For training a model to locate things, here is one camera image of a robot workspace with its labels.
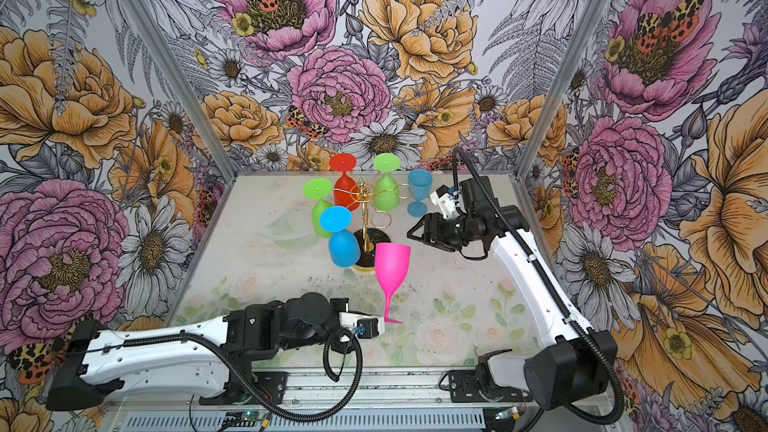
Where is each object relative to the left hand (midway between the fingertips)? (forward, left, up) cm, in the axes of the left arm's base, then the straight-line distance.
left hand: (371, 317), depth 67 cm
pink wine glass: (+9, -5, +8) cm, 12 cm away
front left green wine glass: (+29, +14, +10) cm, 34 cm away
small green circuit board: (-16, +29, -19) cm, 38 cm away
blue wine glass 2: (+44, -14, -4) cm, 47 cm away
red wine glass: (+29, +7, +10) cm, 31 cm away
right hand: (+15, -11, +6) cm, 19 cm away
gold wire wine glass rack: (+27, +3, +10) cm, 29 cm away
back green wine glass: (+34, -3, +3) cm, 35 cm away
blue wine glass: (+16, +7, +3) cm, 18 cm away
